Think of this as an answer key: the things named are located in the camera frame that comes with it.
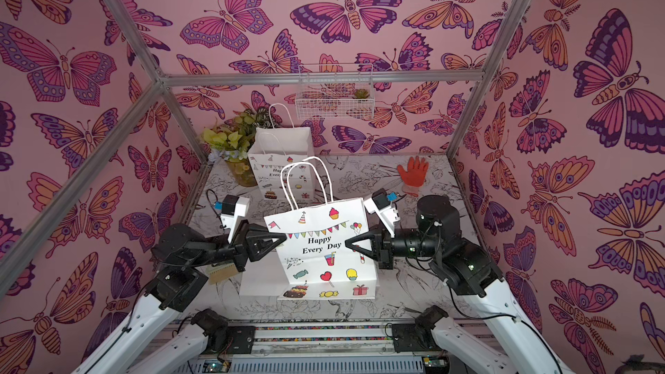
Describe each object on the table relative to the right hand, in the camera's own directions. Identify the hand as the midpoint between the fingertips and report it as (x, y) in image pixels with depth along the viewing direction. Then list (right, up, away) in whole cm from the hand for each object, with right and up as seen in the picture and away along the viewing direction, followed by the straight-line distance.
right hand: (351, 241), depth 55 cm
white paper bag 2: (-21, +20, +32) cm, 43 cm away
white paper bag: (-8, -5, +2) cm, 10 cm away
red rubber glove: (+30, +14, +58) cm, 66 cm away
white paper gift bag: (-27, -19, +29) cm, 44 cm away
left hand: (-14, 0, -1) cm, 14 cm away
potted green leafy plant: (-41, +27, +37) cm, 61 cm away
